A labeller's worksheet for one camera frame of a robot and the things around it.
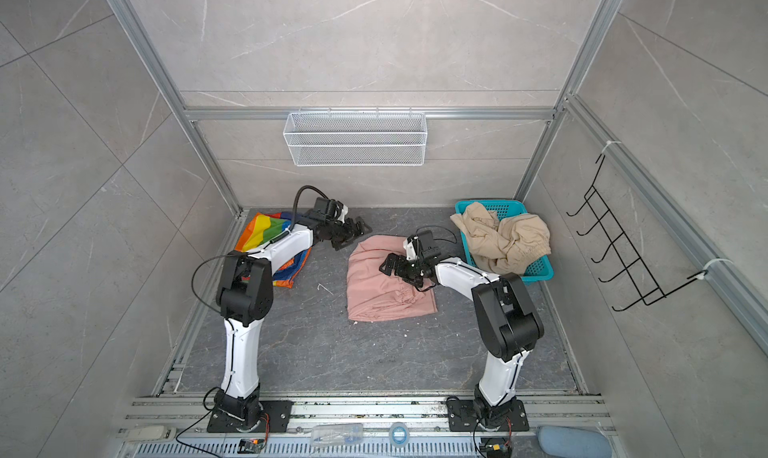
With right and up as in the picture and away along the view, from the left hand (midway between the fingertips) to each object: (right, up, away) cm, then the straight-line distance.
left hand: (365, 228), depth 99 cm
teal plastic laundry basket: (+57, -13, -4) cm, 59 cm away
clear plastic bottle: (-6, -50, -29) cm, 58 cm away
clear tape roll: (+11, -51, -27) cm, 59 cm away
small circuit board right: (+34, -53, -29) cm, 69 cm away
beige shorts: (+49, -6, +4) cm, 49 cm away
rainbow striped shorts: (-40, 0, +11) cm, 42 cm away
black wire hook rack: (+60, -11, -37) cm, 71 cm away
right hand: (+8, -13, -5) cm, 16 cm away
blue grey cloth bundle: (+48, -51, -30) cm, 76 cm away
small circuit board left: (-26, -53, -28) cm, 65 cm away
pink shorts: (+4, -21, -6) cm, 23 cm away
